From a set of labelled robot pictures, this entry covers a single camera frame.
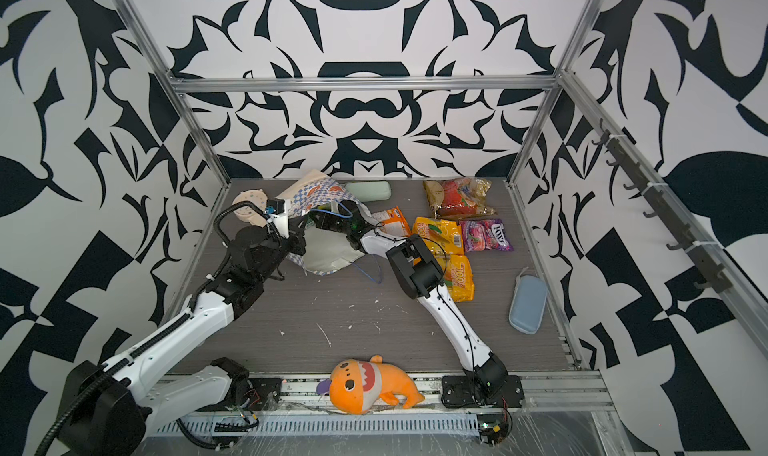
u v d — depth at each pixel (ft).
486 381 2.13
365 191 3.75
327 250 3.18
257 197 3.66
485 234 3.31
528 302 2.89
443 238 3.22
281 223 2.15
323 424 2.34
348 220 2.93
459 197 3.48
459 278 2.93
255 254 1.89
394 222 3.44
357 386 2.23
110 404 1.27
